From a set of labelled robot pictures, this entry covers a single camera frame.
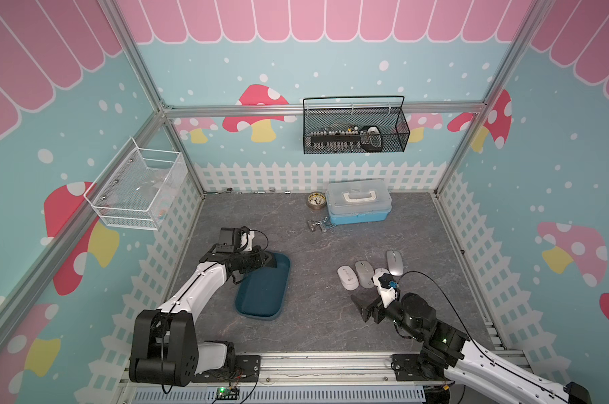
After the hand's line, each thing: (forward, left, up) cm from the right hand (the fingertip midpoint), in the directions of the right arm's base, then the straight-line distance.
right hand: (363, 288), depth 77 cm
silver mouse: (+15, -16, -11) cm, 25 cm away
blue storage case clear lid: (+38, -4, -2) cm, 38 cm away
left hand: (+12, +31, -3) cm, 33 cm away
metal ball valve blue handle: (+34, +10, -12) cm, 38 cm away
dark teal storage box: (+5, +35, -14) cm, 38 cm away
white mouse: (+9, +3, -10) cm, 14 cm away
